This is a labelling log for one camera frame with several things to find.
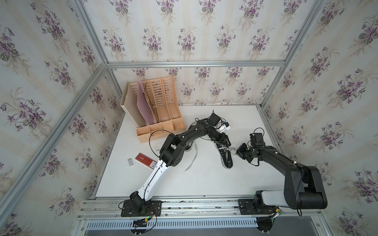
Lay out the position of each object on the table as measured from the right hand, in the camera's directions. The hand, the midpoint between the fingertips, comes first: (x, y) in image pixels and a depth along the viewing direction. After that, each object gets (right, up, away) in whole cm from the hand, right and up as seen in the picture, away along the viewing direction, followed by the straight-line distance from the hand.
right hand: (237, 151), depth 91 cm
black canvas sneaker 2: (-34, +9, -31) cm, 47 cm away
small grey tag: (-66, -6, -3) cm, 67 cm away
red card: (-57, -5, -3) cm, 57 cm away
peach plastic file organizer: (-45, +21, +12) cm, 52 cm away
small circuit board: (-54, -31, -19) cm, 65 cm away
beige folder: (-65, +30, -8) cm, 72 cm away
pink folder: (-57, +29, -6) cm, 64 cm away
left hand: (-6, +5, -1) cm, 8 cm away
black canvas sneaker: (-8, -1, -1) cm, 8 cm away
